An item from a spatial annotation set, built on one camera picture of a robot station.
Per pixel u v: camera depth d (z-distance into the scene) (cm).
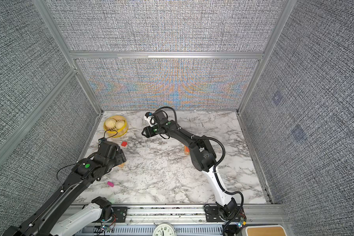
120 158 68
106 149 56
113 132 102
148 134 84
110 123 103
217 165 58
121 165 69
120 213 74
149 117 86
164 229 66
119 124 105
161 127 76
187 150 94
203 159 59
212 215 73
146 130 85
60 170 84
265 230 65
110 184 83
